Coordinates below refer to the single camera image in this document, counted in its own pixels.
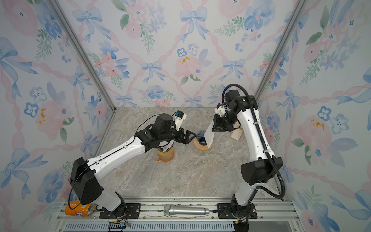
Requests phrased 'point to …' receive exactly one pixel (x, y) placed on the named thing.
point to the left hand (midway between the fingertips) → (190, 131)
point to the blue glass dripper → (201, 137)
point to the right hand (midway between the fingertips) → (212, 129)
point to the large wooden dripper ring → (200, 147)
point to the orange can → (82, 210)
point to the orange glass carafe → (165, 156)
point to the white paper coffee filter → (166, 148)
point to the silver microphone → (172, 210)
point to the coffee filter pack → (236, 133)
